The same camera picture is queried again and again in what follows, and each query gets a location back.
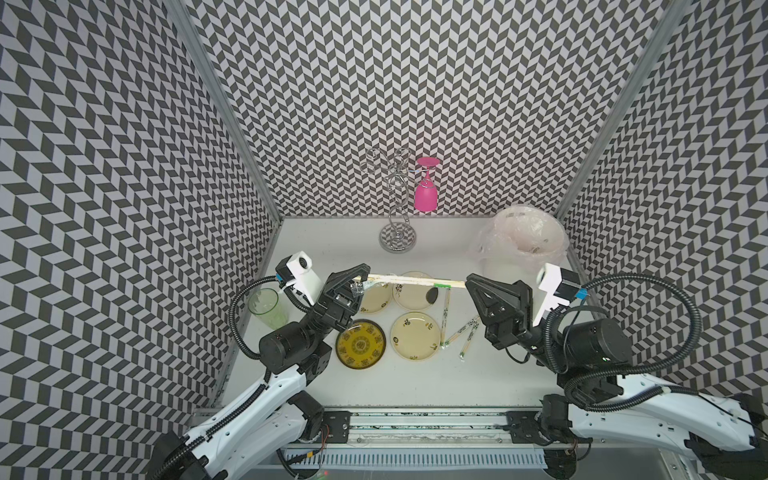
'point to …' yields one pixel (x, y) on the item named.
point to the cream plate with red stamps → (415, 335)
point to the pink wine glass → (425, 193)
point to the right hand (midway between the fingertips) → (466, 286)
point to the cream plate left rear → (376, 297)
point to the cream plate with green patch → (411, 296)
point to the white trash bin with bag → (516, 242)
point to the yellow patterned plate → (362, 345)
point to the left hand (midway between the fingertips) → (371, 276)
